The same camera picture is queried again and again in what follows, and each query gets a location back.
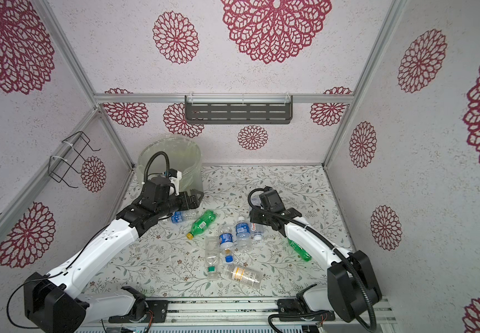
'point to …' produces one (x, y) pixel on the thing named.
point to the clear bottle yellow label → (243, 275)
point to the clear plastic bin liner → (183, 156)
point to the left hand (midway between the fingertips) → (195, 196)
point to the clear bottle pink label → (257, 231)
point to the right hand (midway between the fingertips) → (253, 211)
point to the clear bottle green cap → (212, 252)
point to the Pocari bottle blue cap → (225, 238)
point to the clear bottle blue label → (186, 216)
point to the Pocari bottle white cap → (243, 229)
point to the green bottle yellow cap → (201, 223)
